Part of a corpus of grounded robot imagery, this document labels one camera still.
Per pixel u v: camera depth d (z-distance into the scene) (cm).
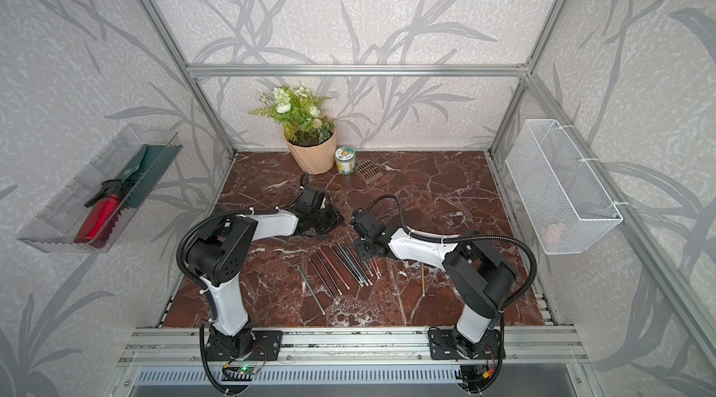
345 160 108
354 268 87
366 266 89
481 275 46
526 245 99
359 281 85
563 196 62
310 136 105
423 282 85
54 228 58
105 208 60
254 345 72
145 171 67
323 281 85
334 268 87
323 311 79
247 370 70
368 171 112
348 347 75
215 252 51
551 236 72
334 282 85
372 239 68
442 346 73
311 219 80
